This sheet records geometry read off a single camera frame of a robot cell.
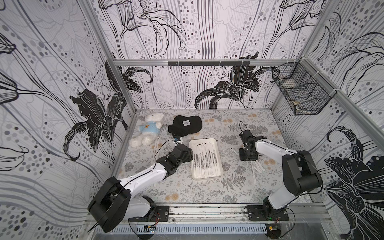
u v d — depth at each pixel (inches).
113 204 16.5
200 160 35.6
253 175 33.8
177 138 30.1
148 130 39.1
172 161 25.1
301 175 17.9
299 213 28.9
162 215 28.7
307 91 34.8
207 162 35.5
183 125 41.0
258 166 34.7
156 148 38.4
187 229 30.1
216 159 35.8
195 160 35.6
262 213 28.0
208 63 35.2
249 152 29.9
